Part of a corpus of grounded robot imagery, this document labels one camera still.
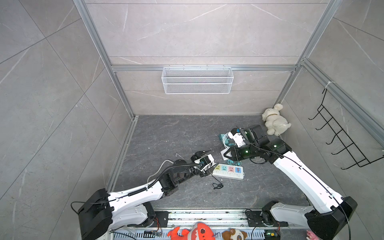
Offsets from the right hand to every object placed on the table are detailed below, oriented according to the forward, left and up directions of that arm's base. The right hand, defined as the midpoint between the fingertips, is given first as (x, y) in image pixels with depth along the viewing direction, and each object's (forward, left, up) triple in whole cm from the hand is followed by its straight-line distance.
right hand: (226, 153), depth 73 cm
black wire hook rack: (-9, -52, +9) cm, 54 cm away
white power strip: (-1, -6, -20) cm, 21 cm away
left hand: (-2, +7, +4) cm, 9 cm away
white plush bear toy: (+29, -41, -13) cm, 52 cm away
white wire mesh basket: (+53, +13, +8) cm, 55 cm away
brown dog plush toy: (-32, -1, -19) cm, 37 cm away
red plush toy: (-31, +15, -14) cm, 37 cm away
